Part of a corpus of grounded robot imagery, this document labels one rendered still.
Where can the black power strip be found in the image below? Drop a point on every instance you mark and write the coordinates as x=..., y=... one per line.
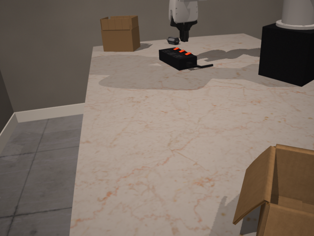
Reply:
x=179, y=59

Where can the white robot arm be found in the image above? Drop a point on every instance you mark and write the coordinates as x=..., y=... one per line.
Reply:
x=297, y=15

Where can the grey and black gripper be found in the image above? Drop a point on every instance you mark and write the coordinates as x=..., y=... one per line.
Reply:
x=183, y=15

